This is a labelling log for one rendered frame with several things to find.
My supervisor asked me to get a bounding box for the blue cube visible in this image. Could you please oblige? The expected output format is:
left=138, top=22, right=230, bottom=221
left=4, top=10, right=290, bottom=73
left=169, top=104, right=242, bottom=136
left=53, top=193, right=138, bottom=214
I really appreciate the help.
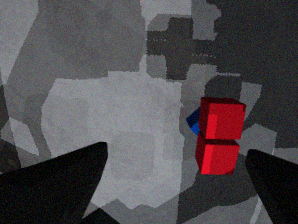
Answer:
left=186, top=107, right=200, bottom=136

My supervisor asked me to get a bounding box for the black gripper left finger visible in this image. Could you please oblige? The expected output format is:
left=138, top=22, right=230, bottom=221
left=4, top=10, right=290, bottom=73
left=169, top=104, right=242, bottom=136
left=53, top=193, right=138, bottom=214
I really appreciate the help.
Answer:
left=0, top=143, right=108, bottom=224

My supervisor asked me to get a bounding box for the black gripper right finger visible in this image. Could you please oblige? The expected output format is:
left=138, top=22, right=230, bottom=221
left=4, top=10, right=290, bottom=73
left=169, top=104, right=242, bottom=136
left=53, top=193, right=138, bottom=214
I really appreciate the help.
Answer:
left=245, top=149, right=298, bottom=224

